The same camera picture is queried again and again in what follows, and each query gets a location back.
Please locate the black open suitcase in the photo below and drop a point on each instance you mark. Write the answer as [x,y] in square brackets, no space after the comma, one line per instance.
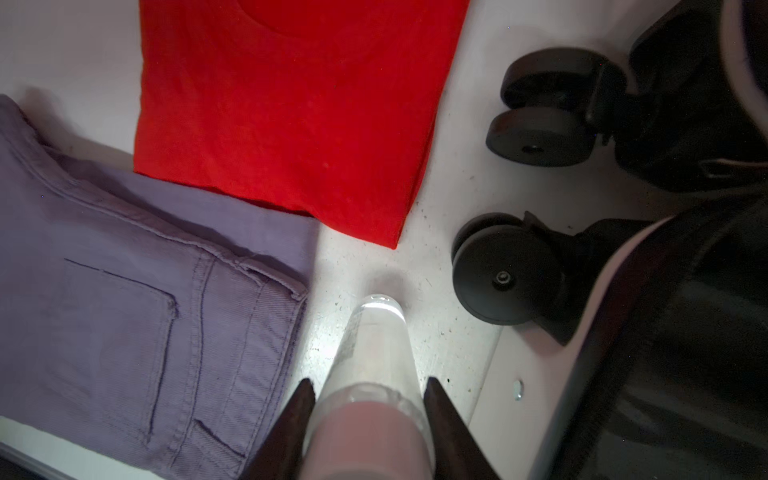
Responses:
[671,379]

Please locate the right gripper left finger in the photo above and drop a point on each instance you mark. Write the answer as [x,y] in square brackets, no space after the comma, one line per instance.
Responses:
[280,455]

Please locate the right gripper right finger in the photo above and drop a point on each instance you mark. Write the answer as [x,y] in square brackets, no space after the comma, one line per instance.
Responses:
[457,455]

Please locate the red t-shirt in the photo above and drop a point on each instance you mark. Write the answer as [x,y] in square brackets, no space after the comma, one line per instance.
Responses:
[325,108]

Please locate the purple jeans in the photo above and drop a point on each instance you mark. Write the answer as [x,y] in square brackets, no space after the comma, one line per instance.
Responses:
[149,322]

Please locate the clear white bottle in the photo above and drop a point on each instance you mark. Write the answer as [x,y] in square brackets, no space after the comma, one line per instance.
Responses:
[369,421]

